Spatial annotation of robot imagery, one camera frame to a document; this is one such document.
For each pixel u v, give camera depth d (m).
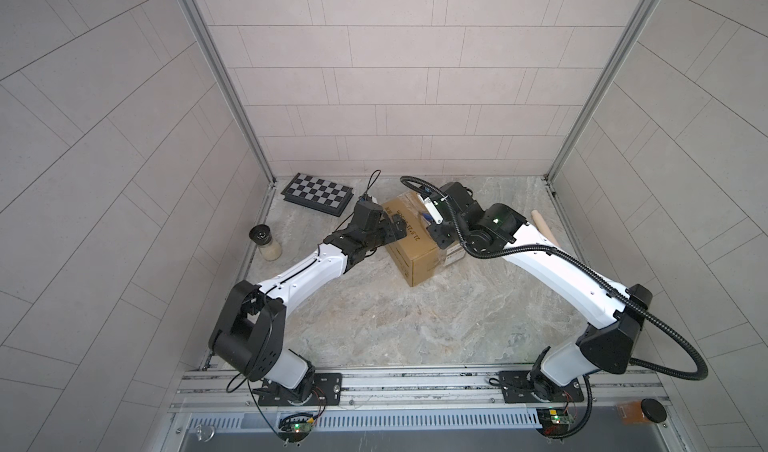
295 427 0.65
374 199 0.79
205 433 0.63
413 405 0.70
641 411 0.61
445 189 0.53
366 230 0.64
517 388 0.72
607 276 0.43
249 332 0.42
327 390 0.71
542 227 0.99
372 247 0.71
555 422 0.68
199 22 0.76
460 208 0.52
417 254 0.77
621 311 0.40
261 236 0.87
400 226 0.75
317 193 1.08
